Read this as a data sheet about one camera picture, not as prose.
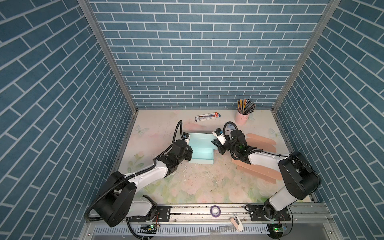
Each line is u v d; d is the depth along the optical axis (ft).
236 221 2.30
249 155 2.11
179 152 2.18
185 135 2.51
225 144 2.60
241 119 3.52
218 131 2.52
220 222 2.36
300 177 1.51
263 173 2.84
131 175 1.51
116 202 1.35
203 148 2.94
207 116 3.78
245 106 3.50
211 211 2.45
